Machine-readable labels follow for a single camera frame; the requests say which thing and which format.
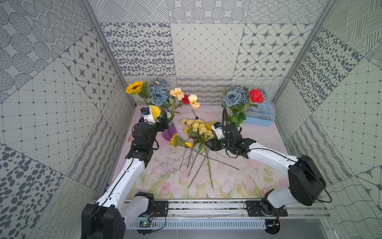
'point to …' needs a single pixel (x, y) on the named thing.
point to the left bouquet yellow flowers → (164, 101)
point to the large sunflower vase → (213, 124)
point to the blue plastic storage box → (264, 115)
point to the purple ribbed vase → (168, 133)
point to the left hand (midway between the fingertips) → (162, 113)
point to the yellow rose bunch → (200, 132)
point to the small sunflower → (187, 144)
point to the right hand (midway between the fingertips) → (210, 143)
